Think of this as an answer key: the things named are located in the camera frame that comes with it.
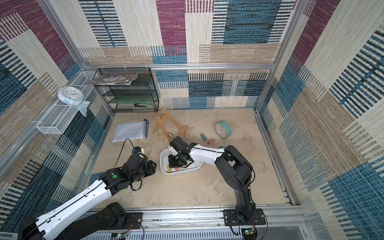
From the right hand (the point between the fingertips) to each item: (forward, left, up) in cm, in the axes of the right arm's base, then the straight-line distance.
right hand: (168, 165), depth 88 cm
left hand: (-4, +6, +8) cm, 11 cm away
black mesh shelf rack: (+52, +21, +18) cm, 59 cm away
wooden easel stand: (+40, +11, -7) cm, 43 cm away
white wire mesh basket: (+11, +49, +31) cm, 59 cm away
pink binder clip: (+18, -26, -3) cm, 32 cm away
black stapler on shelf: (+44, +22, +7) cm, 49 cm away
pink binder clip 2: (-13, +7, +14) cm, 20 cm away
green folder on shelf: (+46, +27, +10) cm, 55 cm away
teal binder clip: (+21, -21, -2) cm, 30 cm away
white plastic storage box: (+1, +3, -3) cm, 4 cm away
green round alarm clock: (+21, -34, +5) cm, 40 cm away
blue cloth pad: (-6, +42, -3) cm, 42 cm away
